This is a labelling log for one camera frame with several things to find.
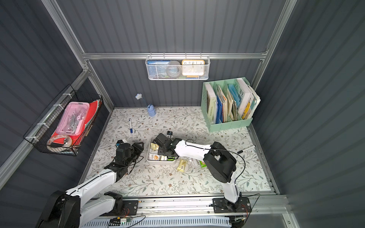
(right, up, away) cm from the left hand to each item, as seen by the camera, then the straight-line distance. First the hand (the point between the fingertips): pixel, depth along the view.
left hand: (141, 144), depth 86 cm
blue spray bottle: (0, +22, +24) cm, 32 cm away
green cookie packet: (+38, -13, +2) cm, 40 cm away
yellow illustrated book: (+72, +22, +16) cm, 77 cm away
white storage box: (+9, -12, +2) cm, 15 cm away
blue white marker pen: (-14, +8, +20) cm, 26 cm away
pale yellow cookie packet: (+6, -3, +7) cm, 10 cm away
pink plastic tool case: (-30, +14, -14) cm, 37 cm away
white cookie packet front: (+7, -9, +3) cm, 11 cm away
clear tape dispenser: (-33, +5, -19) cm, 38 cm away
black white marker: (+69, -5, +8) cm, 69 cm away
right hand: (+14, -4, +3) cm, 14 cm away
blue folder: (+50, +20, +9) cm, 55 cm away
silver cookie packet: (+33, -12, +2) cm, 35 cm away
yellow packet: (+25, -13, +1) cm, 28 cm away
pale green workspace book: (+44, +26, +6) cm, 52 cm away
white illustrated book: (+67, +32, +7) cm, 74 cm away
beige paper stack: (+52, +28, +5) cm, 59 cm away
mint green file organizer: (+58, +38, +11) cm, 70 cm away
